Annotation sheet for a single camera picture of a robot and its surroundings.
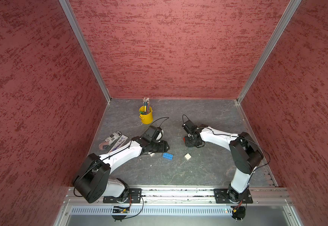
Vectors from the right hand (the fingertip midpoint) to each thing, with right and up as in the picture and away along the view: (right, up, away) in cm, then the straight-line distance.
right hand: (190, 145), depth 93 cm
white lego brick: (-25, -5, -4) cm, 26 cm away
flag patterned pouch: (-55, +3, -1) cm, 55 cm away
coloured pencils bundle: (-30, +28, +5) cm, 41 cm away
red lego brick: (-5, +6, -7) cm, 10 cm away
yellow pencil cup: (-31, +18, +7) cm, 36 cm away
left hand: (-17, -1, -8) cm, 19 cm away
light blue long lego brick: (-15, -5, -5) cm, 17 cm away
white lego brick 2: (-3, -6, -5) cm, 8 cm away
